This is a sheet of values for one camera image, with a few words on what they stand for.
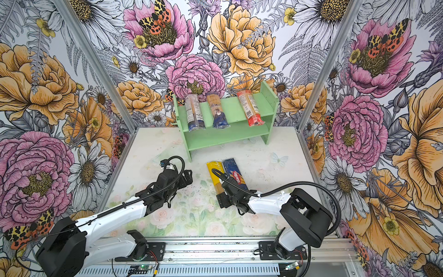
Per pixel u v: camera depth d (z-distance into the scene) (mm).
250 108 885
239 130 985
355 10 720
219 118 832
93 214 681
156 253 742
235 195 687
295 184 502
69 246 406
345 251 761
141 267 714
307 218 445
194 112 870
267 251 736
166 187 596
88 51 833
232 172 962
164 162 761
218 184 935
